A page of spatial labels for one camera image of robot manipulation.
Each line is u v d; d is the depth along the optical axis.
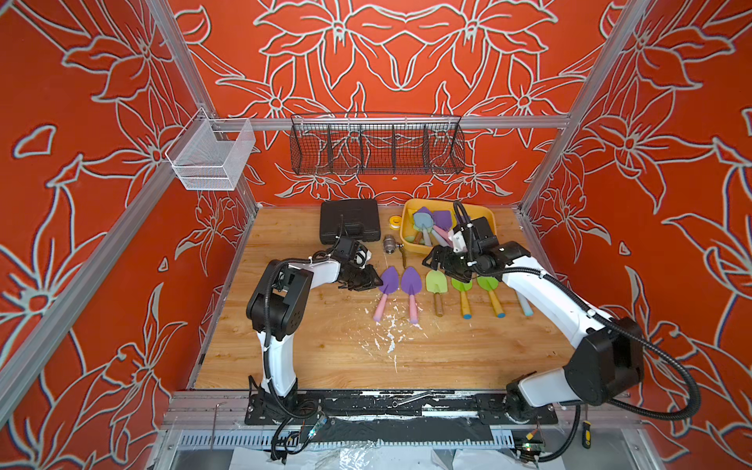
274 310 0.52
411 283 0.98
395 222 1.11
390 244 1.04
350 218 1.16
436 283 0.96
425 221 1.11
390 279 0.96
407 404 0.74
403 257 1.04
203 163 0.87
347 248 0.81
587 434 0.69
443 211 1.15
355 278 0.85
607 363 0.41
